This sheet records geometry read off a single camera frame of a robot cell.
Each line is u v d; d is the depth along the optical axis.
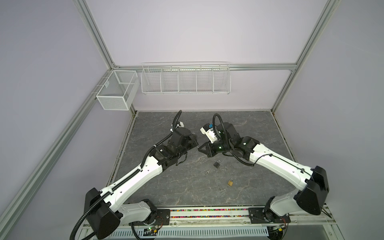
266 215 0.66
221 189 0.83
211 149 0.65
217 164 0.91
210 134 0.67
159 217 0.74
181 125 0.68
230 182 0.84
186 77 0.98
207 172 0.89
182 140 0.54
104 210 0.38
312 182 0.42
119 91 1.00
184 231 0.71
